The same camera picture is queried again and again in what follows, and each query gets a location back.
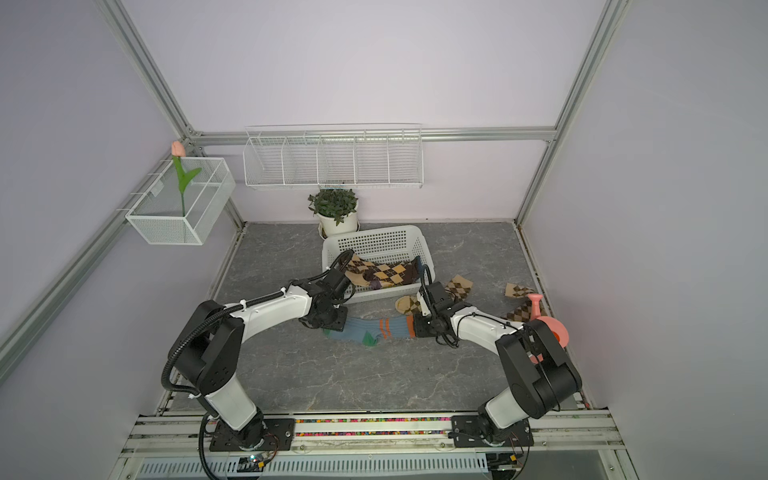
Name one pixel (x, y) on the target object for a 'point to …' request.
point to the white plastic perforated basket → (383, 244)
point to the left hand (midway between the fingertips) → (336, 324)
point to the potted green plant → (335, 210)
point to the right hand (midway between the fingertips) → (417, 324)
